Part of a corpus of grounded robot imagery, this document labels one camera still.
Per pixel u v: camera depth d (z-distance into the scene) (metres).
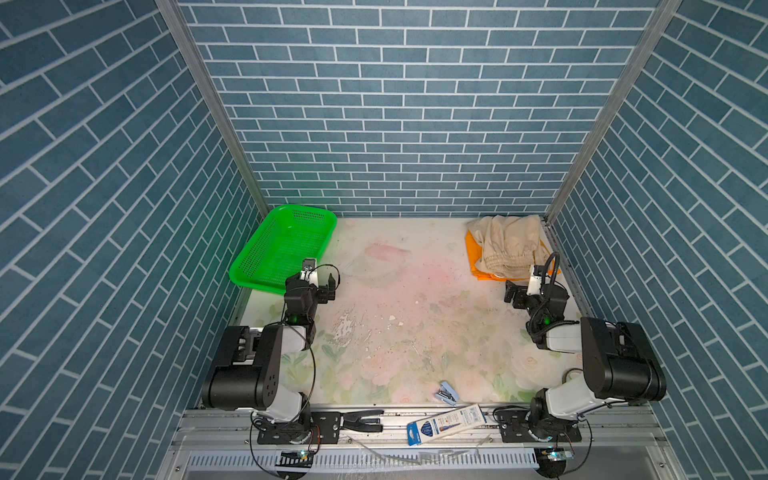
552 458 0.72
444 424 0.74
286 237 1.12
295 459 0.72
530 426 0.72
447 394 0.77
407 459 0.71
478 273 1.02
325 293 0.84
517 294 0.86
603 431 0.75
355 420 0.74
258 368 0.45
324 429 0.74
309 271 0.78
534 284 0.84
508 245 1.02
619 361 0.46
